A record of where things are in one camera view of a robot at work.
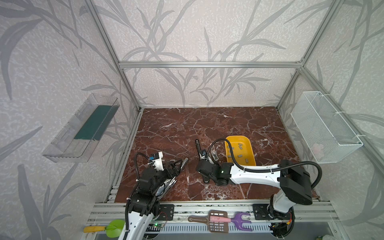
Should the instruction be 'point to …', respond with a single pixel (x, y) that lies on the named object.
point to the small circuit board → (154, 227)
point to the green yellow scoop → (113, 229)
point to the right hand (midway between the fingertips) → (204, 163)
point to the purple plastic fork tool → (239, 222)
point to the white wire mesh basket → (330, 140)
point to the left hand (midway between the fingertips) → (179, 158)
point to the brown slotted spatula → (214, 227)
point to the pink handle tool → (219, 219)
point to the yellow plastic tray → (242, 150)
